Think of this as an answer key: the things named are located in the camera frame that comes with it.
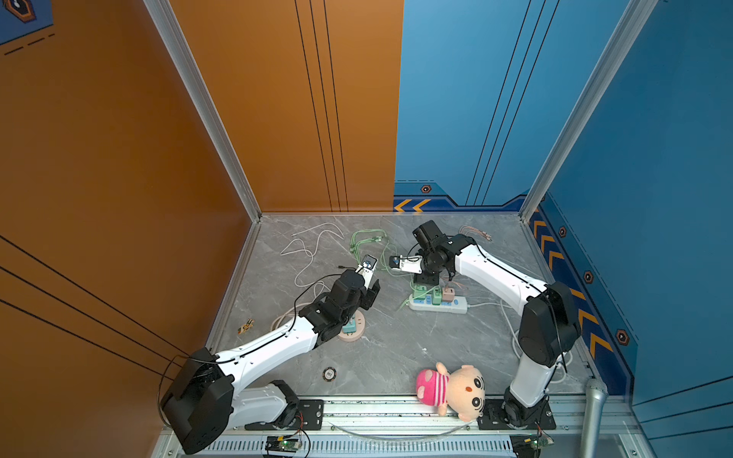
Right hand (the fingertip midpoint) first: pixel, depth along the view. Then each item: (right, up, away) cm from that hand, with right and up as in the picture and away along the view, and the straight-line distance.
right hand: (420, 267), depth 90 cm
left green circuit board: (-37, -42, -19) cm, 59 cm away
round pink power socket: (-19, -17, -3) cm, 26 cm away
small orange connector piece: (-54, -18, -1) cm, 57 cm away
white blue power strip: (+12, -13, +1) cm, 18 cm away
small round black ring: (-27, -29, -9) cm, 41 cm away
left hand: (-16, -1, -8) cm, 18 cm away
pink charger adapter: (+9, -9, -1) cm, 12 cm away
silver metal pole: (+43, -32, -16) cm, 56 cm away
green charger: (+5, -9, -2) cm, 10 cm away
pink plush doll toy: (+7, -29, -20) cm, 36 cm away
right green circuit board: (+24, -42, -20) cm, 52 cm away
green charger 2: (0, -7, -1) cm, 7 cm away
